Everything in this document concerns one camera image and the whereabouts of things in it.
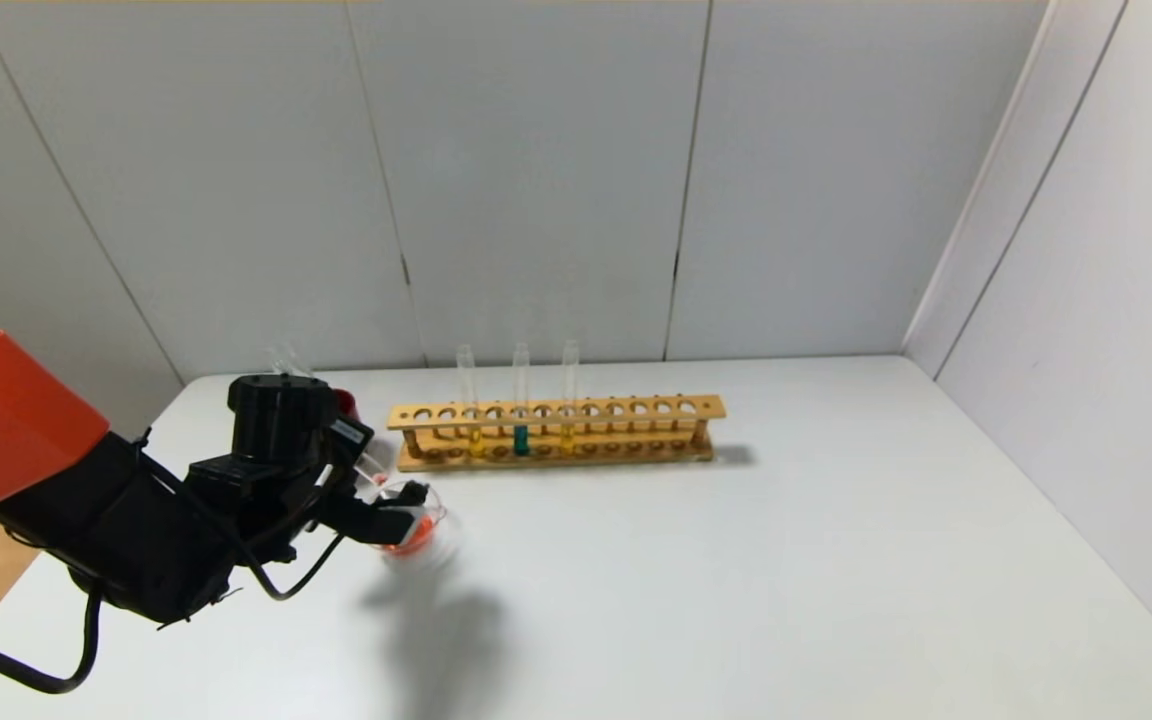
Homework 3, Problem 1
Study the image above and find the wooden test tube rack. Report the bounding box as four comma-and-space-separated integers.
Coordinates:
386, 394, 727, 473

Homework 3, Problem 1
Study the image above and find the test tube with blue pigment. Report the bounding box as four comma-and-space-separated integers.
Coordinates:
511, 342, 533, 458

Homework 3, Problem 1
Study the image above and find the thin black camera cable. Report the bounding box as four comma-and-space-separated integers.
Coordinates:
234, 480, 349, 602

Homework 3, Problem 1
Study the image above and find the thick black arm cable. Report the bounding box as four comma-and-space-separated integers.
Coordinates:
0, 590, 103, 696

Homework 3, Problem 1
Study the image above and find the test tube with red pigment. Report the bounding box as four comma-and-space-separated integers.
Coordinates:
351, 462, 427, 521

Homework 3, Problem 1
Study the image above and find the clear glass beaker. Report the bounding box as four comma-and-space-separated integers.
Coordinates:
366, 480, 463, 573

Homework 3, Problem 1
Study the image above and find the test tube with yellow pigment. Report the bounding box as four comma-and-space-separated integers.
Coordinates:
560, 339, 582, 456
456, 345, 486, 459

